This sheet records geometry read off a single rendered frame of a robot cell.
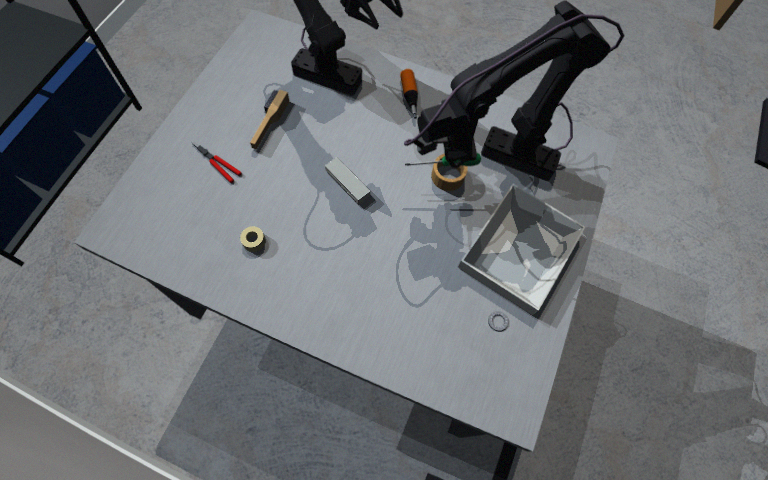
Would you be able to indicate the red-handled pliers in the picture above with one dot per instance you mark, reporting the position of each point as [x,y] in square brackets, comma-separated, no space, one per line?
[227,165]

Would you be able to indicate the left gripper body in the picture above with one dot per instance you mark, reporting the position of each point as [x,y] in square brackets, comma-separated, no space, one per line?
[458,146]

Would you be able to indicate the grey metal washer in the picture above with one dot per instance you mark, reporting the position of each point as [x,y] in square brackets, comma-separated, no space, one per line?
[493,326]

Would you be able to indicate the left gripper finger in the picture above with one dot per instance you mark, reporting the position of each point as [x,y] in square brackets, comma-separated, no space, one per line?
[453,165]

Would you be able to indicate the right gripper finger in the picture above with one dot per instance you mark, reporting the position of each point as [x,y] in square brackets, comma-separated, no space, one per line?
[396,9]
[353,11]

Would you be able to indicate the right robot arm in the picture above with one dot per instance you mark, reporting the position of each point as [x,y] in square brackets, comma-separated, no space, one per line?
[326,37]

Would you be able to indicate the orange-handled screwdriver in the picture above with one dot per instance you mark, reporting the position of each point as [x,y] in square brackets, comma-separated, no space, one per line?
[409,89]

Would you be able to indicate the green-handled screwdriver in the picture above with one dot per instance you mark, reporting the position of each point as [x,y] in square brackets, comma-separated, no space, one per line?
[445,163]

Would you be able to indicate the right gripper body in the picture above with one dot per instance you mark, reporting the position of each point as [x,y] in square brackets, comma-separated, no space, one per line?
[346,2]

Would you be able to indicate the wooden-handled wire brush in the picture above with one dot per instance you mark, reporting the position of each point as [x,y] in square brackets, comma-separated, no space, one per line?
[274,108]

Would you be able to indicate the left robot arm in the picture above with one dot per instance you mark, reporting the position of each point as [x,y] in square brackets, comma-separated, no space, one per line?
[533,119]

